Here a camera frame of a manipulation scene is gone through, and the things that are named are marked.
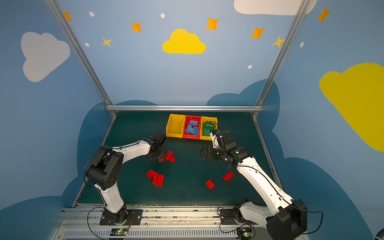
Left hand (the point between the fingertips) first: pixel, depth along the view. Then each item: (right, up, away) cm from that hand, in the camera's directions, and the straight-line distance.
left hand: (162, 156), depth 96 cm
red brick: (0, -1, -3) cm, 4 cm away
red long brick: (+5, +2, -1) cm, 5 cm away
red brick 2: (-5, -9, -10) cm, 14 cm away
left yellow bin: (+7, +20, +16) cm, 26 cm away
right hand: (+29, +7, -17) cm, 35 cm away
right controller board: (+46, -33, -25) cm, 62 cm away
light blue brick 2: (+23, +17, +9) cm, 29 cm away
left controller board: (-15, -32, -26) cm, 43 cm away
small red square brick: (+7, -1, -3) cm, 8 cm away
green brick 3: (+30, +15, +11) cm, 36 cm away
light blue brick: (+18, +17, +11) cm, 28 cm away
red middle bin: (+17, +13, +8) cm, 23 cm away
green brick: (+34, +18, +12) cm, 41 cm away
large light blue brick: (+21, +22, +15) cm, 34 cm away
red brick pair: (0, -12, -11) cm, 16 cm away
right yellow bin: (+29, +25, +13) cm, 40 cm away
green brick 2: (+32, +22, +15) cm, 42 cm away
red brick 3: (+31, -14, -12) cm, 36 cm away
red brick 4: (+42, -10, -8) cm, 44 cm away
